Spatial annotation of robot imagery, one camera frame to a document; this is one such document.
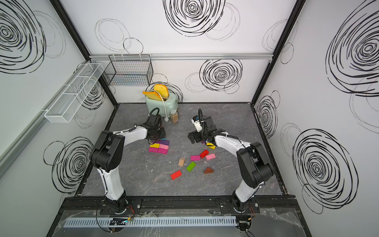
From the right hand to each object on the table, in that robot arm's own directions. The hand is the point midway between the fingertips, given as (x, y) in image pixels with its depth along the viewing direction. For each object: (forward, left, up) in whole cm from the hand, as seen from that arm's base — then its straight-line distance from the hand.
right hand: (195, 133), depth 91 cm
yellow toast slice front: (+20, +28, +14) cm, 37 cm away
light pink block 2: (-11, -10, -9) cm, 18 cm away
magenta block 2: (-8, +21, -9) cm, 24 cm away
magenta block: (-8, +27, -8) cm, 29 cm away
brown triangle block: (-20, -8, -9) cm, 24 cm away
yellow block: (-5, +26, -8) cm, 28 cm away
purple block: (-2, +20, -8) cm, 22 cm away
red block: (-9, -6, -9) cm, 14 cm away
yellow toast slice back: (+28, +23, +11) cm, 38 cm away
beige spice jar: (+15, +15, -1) cm, 21 cm away
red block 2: (-23, +11, -10) cm, 27 cm away
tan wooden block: (-15, +8, -8) cm, 19 cm away
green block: (-18, +2, -9) cm, 20 cm away
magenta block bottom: (-12, -1, -9) cm, 15 cm away
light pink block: (-6, +20, -8) cm, 23 cm away
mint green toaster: (+21, +17, +5) cm, 28 cm away
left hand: (+3, +22, -8) cm, 24 cm away
